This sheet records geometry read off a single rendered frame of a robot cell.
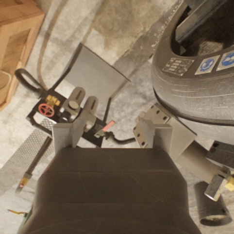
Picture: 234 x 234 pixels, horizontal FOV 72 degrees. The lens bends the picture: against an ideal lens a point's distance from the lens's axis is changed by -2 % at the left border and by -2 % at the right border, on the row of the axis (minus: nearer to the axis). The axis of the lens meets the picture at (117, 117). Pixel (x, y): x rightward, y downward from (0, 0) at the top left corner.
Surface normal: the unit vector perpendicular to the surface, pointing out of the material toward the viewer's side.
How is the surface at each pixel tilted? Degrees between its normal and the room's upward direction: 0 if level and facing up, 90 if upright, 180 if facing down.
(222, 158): 90
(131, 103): 0
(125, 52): 0
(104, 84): 0
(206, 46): 13
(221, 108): 51
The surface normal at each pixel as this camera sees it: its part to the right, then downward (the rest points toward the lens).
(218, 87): -0.92, -0.15
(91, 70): -0.11, 0.62
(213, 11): -0.24, 0.74
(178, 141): 0.13, 0.36
